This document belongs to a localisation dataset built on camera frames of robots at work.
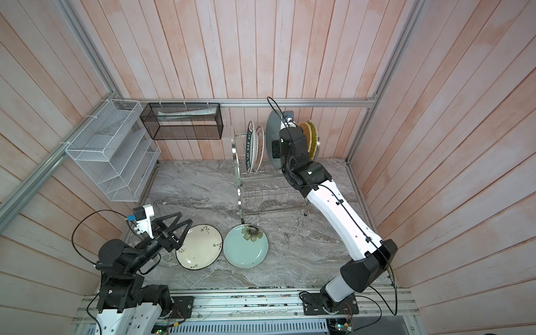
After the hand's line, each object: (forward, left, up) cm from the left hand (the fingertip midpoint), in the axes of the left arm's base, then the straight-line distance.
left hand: (187, 221), depth 65 cm
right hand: (+26, -31, +15) cm, 43 cm away
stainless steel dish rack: (+31, -23, -27) cm, 47 cm away
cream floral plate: (+2, +2, -28) cm, 28 cm away
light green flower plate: (+3, -17, -27) cm, 32 cm away
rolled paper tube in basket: (+47, +17, +7) cm, 51 cm away
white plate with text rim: (+33, -18, +2) cm, 38 cm away
